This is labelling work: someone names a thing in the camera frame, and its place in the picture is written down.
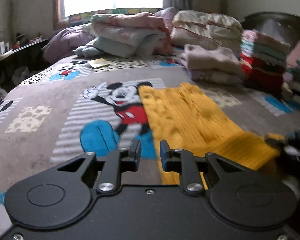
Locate purple pillow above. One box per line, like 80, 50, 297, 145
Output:
42, 7, 178, 64

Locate stack of colourful folded clothes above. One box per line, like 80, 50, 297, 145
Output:
239, 29, 290, 96

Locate dark cluttered side desk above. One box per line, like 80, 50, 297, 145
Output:
0, 38, 50, 92

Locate small yellow card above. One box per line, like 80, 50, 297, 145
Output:
87, 58, 110, 69

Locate yellow ribbed knit sweater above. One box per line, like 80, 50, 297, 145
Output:
139, 83, 280, 178

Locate grey Mickey Mouse bed blanket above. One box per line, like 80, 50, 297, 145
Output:
0, 56, 300, 236

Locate pink and white folded quilt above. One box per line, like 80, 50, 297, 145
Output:
85, 12, 173, 58

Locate cream folded quilt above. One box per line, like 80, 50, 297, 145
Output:
171, 10, 243, 51

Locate dark wooden headboard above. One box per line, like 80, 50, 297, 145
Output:
241, 12, 300, 49

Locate beige folded fleece garment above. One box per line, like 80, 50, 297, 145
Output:
180, 44, 245, 86

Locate light blue plush toy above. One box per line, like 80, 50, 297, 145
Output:
72, 46, 104, 59

